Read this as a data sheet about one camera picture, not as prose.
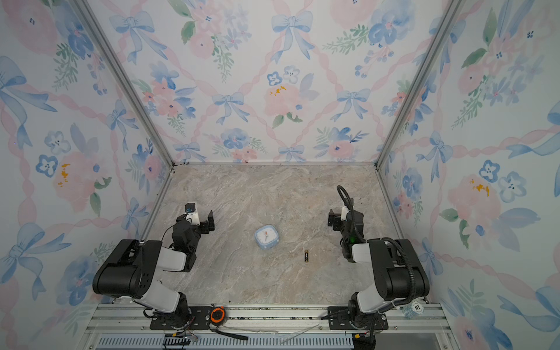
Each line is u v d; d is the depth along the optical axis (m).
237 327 0.73
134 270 0.46
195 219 0.80
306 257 0.88
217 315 0.72
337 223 0.84
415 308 0.70
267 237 0.90
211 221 0.86
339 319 0.73
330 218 0.86
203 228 0.84
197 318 0.73
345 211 0.82
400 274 0.46
